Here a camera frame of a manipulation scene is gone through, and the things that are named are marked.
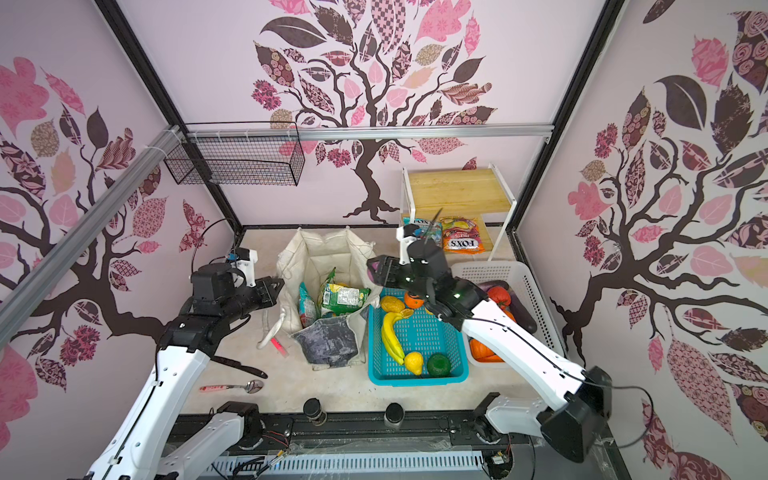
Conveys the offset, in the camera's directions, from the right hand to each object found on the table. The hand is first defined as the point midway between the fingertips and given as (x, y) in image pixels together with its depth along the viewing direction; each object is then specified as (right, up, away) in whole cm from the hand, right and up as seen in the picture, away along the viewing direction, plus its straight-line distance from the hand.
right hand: (374, 260), depth 70 cm
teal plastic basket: (+13, -23, +22) cm, 35 cm away
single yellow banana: (+4, -22, +15) cm, 27 cm away
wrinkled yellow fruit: (+4, -15, +22) cm, 27 cm away
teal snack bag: (-19, -13, +11) cm, 26 cm away
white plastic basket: (+48, -11, +24) cm, 54 cm away
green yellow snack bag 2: (-16, -7, +28) cm, 33 cm away
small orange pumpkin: (+30, -26, +11) cm, 42 cm away
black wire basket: (-59, +40, +52) cm, 88 cm away
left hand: (-23, -7, +4) cm, 24 cm away
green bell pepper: (+17, -29, +10) cm, 35 cm away
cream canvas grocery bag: (-11, -21, +4) cm, 24 cm away
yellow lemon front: (+11, -29, +11) cm, 33 cm away
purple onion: (0, -2, -3) cm, 3 cm away
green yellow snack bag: (-10, -12, +13) cm, 20 cm away
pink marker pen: (-30, -27, +18) cm, 44 cm away
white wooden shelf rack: (+24, +17, +12) cm, 32 cm away
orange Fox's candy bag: (+26, +7, +22) cm, 35 cm away
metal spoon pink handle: (-34, -35, +9) cm, 50 cm away
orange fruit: (+11, -14, +23) cm, 29 cm away
